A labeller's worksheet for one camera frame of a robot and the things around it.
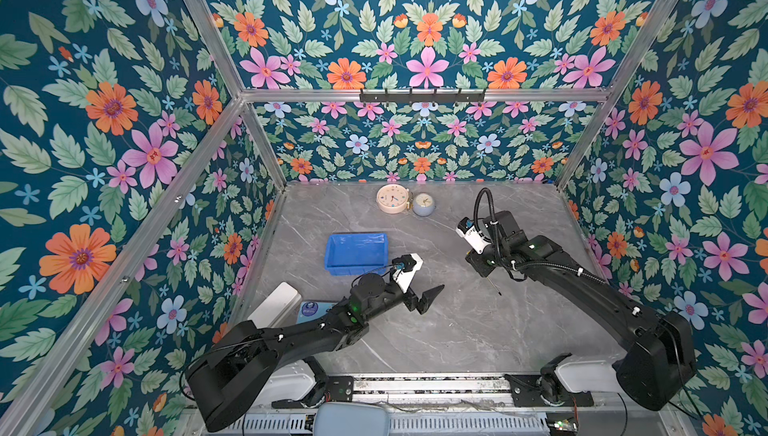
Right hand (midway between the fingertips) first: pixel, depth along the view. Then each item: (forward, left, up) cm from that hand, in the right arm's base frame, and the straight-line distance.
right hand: (471, 252), depth 83 cm
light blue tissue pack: (-13, +45, -9) cm, 48 cm away
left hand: (-9, +11, +6) cm, 15 cm away
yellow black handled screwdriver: (-5, -10, -15) cm, 19 cm away
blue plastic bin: (+8, +36, -13) cm, 39 cm away
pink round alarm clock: (+31, +23, -11) cm, 40 cm away
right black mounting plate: (-33, -13, -6) cm, 36 cm away
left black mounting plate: (-31, +36, -14) cm, 49 cm away
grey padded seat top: (-37, +31, -12) cm, 50 cm away
